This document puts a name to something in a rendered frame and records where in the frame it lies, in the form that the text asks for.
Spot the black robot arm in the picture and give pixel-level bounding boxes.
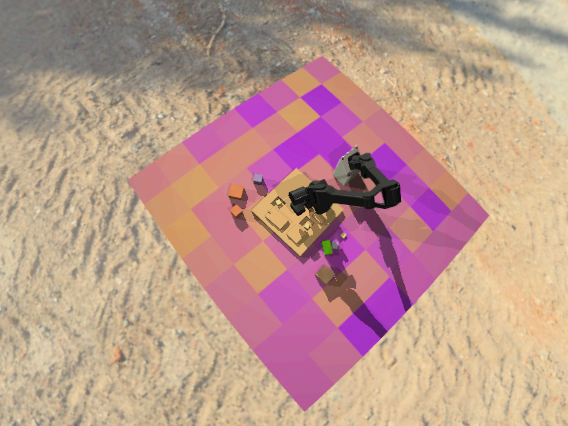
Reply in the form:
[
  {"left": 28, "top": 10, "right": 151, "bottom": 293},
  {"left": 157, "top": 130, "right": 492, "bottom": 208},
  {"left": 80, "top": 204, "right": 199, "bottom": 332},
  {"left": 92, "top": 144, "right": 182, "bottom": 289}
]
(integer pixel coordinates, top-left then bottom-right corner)
[{"left": 289, "top": 152, "right": 401, "bottom": 215}]

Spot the brown rectangular block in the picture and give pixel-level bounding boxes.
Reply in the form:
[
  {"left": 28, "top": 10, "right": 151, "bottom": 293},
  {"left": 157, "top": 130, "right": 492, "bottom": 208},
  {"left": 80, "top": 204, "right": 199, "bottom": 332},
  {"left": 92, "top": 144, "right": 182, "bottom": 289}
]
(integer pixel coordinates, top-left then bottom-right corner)
[{"left": 316, "top": 264, "right": 335, "bottom": 285}]

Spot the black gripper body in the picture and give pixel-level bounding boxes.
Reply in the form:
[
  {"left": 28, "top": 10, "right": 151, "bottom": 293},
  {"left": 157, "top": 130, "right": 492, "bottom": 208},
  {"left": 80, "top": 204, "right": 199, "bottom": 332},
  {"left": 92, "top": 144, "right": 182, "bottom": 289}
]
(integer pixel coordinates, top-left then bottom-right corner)
[{"left": 290, "top": 200, "right": 312, "bottom": 216}]

